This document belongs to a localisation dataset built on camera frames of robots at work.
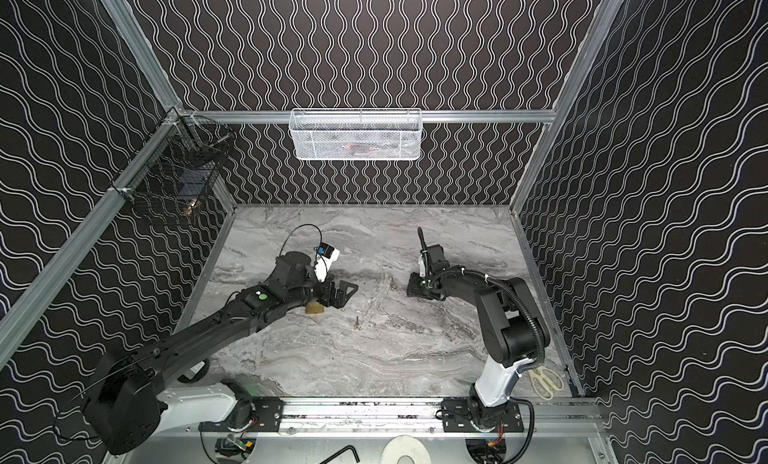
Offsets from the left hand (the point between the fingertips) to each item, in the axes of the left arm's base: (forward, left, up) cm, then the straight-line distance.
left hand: (353, 283), depth 78 cm
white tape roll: (-32, -14, -18) cm, 40 cm away
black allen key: (-34, +1, -19) cm, 39 cm away
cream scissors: (-17, -51, -20) cm, 57 cm away
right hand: (+9, -17, -18) cm, 26 cm away
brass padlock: (+3, +16, -20) cm, 26 cm away
